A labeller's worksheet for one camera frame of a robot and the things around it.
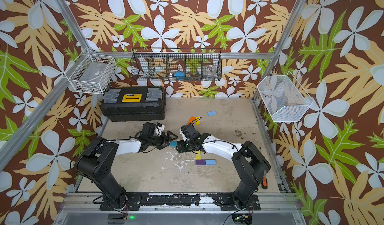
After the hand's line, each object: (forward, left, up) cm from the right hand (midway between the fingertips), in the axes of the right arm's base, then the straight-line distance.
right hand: (178, 147), depth 87 cm
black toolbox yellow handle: (+27, +30, +9) cm, 42 cm away
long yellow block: (-4, -12, -5) cm, 13 cm away
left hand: (+6, +2, -1) cm, 7 cm away
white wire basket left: (+33, +51, +29) cm, 67 cm away
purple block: (-7, -13, -6) cm, 16 cm away
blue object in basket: (+38, 0, +23) cm, 45 cm away
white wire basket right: (+20, -61, +20) cm, 67 cm away
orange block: (+25, -8, -6) cm, 27 cm away
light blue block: (+31, -23, -6) cm, 39 cm away
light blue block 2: (-7, -19, -5) cm, 21 cm away
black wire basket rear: (+47, +2, +26) cm, 54 cm away
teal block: (+4, +3, -3) cm, 6 cm away
